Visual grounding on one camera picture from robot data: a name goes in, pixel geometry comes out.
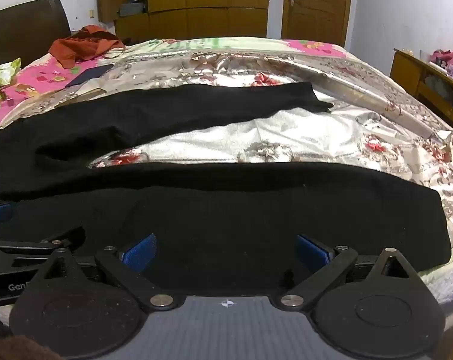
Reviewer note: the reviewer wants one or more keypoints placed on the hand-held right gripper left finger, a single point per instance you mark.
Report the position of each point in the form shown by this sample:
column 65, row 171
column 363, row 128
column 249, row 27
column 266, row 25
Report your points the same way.
column 140, row 252

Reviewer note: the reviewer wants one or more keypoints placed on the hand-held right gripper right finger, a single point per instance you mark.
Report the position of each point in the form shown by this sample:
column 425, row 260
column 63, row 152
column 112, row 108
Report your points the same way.
column 309, row 250

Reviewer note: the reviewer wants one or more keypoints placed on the black pants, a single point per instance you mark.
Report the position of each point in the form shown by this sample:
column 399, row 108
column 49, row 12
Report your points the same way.
column 219, row 210

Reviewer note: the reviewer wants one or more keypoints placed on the brown fuzzy sleeve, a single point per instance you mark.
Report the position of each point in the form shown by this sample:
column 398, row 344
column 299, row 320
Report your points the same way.
column 16, row 348

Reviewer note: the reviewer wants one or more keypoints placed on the silver floral satin blanket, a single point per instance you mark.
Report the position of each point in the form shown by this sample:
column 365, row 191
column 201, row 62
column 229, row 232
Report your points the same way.
column 316, row 135

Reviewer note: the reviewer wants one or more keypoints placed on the white fleece sheet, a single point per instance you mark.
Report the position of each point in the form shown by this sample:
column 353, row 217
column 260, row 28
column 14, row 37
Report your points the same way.
column 446, row 281

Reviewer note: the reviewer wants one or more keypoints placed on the pink floral bedsheet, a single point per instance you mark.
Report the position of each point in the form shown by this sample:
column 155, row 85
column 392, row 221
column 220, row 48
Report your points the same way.
column 31, row 78

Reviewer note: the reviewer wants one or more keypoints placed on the green and white packet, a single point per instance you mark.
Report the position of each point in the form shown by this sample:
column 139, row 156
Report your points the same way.
column 5, row 73

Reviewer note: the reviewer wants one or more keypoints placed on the dark flat phone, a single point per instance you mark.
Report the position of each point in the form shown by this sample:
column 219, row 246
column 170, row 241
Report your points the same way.
column 89, row 75

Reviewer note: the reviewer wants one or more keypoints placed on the red-orange garment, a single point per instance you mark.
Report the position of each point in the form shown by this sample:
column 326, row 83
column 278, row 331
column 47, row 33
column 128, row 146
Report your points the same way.
column 82, row 47

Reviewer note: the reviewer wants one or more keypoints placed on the dark wooden headboard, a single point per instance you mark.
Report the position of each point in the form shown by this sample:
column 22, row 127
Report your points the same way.
column 24, row 26

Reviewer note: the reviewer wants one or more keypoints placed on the wooden side cabinet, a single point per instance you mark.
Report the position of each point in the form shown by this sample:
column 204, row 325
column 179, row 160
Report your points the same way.
column 425, row 82

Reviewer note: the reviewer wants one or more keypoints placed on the grey box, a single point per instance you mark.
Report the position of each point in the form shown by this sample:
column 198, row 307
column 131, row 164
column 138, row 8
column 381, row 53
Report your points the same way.
column 132, row 9

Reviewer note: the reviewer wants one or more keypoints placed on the wooden door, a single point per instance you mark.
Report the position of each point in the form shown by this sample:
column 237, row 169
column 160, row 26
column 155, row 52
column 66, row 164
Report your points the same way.
column 316, row 5

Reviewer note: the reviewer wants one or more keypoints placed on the wooden wardrobe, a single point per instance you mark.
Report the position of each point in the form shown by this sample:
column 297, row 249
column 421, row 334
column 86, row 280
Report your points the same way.
column 196, row 3

